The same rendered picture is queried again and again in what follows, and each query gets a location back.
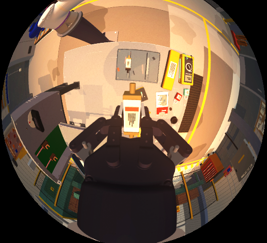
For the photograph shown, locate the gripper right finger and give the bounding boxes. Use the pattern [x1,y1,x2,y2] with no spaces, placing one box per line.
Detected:
[139,105,193,161]

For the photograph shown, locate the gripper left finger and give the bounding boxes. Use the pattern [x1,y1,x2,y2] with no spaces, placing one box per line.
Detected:
[69,105,124,161]

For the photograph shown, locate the white fuse link orange stripe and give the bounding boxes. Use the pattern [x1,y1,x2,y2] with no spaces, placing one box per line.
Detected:
[122,82,143,139]

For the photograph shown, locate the white fuse link brass ends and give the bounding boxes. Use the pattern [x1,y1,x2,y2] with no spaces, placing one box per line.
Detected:
[124,51,133,75]

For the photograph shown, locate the grey unit door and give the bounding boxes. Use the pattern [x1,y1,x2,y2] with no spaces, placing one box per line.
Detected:
[58,121,93,161]

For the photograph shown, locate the grey ribbed tray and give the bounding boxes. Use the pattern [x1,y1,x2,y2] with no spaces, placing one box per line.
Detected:
[115,48,161,83]

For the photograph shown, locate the white and red paper card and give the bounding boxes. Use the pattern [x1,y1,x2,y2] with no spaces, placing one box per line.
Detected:
[155,91,169,115]

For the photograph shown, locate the dark ribbed mat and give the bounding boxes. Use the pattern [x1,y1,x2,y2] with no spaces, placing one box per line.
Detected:
[178,73,204,133]

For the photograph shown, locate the dark notebook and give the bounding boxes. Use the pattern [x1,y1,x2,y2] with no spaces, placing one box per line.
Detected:
[135,87,148,102]

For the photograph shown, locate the red tool chest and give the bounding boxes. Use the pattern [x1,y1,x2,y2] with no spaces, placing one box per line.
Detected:
[200,153,224,183]

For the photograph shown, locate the yellow case with label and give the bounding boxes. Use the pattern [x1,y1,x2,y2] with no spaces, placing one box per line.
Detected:
[160,49,181,91]

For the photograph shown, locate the yellow multimeter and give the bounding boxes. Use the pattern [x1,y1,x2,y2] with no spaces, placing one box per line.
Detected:
[179,53,195,86]

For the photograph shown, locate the small red box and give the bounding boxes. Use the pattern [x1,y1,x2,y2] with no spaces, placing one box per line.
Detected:
[223,165,233,178]

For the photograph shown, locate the orange board with coloured tags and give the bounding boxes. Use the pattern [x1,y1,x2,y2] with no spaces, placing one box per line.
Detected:
[4,127,25,161]

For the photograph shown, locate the dark grey cabinet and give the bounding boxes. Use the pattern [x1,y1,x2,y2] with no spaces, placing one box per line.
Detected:
[8,59,30,107]

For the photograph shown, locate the notice board with papers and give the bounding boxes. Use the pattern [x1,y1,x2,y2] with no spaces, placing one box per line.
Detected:
[254,99,267,138]

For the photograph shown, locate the blue machine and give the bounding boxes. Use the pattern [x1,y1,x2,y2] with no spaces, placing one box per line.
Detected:
[27,22,46,39]

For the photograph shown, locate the red and brown rack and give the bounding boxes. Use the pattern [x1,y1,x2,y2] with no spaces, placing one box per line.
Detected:
[230,29,248,51]

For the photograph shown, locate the black unit stand bracket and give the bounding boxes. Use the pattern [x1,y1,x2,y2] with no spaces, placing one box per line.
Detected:
[43,81,80,96]

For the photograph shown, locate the black rotary switch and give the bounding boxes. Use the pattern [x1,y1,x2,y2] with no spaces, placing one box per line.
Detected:
[30,109,45,133]

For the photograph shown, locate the wire mesh fence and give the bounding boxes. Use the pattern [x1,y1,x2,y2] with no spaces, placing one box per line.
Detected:
[33,157,220,226]

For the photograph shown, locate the grey cabinet with yellow handle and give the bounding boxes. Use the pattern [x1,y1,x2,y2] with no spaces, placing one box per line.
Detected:
[229,142,257,182]

